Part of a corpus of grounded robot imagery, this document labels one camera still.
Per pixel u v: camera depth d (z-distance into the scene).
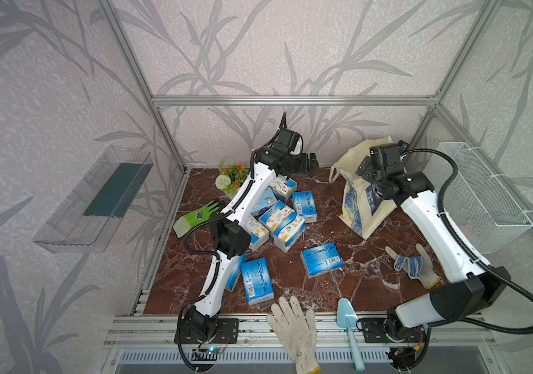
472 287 0.39
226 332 0.72
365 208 0.87
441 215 0.46
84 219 0.64
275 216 0.94
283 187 1.04
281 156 0.64
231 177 0.97
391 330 0.66
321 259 0.82
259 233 0.89
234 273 0.81
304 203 0.99
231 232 0.56
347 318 0.76
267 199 1.02
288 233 0.87
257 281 0.77
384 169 0.55
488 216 0.60
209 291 0.62
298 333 0.72
